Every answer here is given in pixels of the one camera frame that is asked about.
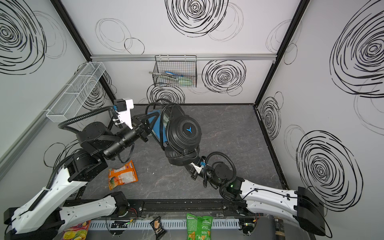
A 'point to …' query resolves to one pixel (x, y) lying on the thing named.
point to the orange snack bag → (123, 175)
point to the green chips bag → (198, 227)
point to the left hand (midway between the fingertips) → (156, 114)
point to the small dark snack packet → (158, 227)
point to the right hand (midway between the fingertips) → (181, 158)
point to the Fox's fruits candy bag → (79, 232)
